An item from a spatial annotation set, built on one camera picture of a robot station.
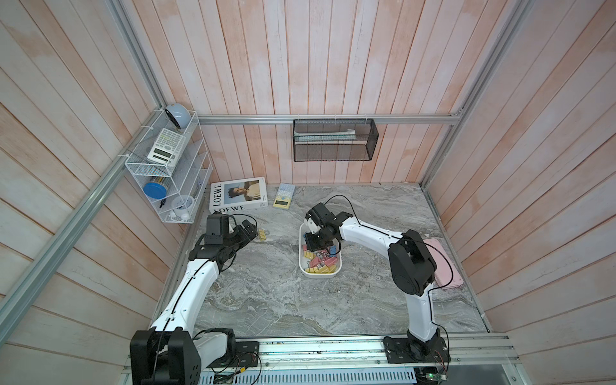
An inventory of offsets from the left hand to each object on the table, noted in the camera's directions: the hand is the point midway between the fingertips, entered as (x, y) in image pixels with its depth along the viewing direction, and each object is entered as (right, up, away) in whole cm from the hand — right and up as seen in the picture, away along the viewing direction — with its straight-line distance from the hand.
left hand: (249, 235), depth 84 cm
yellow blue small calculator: (+10, +16, +30) cm, 36 cm away
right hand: (+21, -5, +10) cm, 24 cm away
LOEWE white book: (-12, +16, +28) cm, 34 cm away
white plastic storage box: (+27, -12, +7) cm, 31 cm away
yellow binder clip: (+2, -2, +17) cm, 17 cm away
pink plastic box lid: (+72, -14, +4) cm, 73 cm away
